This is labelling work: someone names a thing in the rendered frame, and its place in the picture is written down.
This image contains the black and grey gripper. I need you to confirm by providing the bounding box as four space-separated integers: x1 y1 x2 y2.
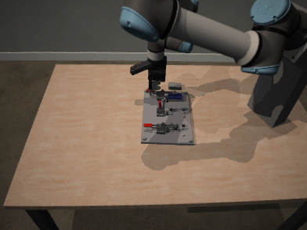
148 56 167 95

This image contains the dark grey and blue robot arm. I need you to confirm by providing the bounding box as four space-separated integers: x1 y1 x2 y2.
120 0 307 76

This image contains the toggle clamp with red handle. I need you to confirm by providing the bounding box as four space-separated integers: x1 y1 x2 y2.
143 122 179 135
157 98 168 117

